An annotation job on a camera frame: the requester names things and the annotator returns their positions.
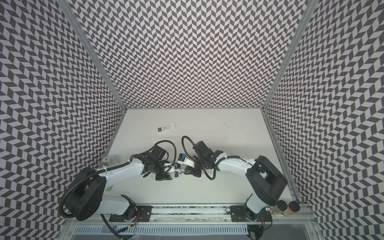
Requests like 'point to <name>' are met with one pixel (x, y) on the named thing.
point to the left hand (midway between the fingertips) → (169, 172)
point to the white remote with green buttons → (165, 127)
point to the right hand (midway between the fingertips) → (187, 174)
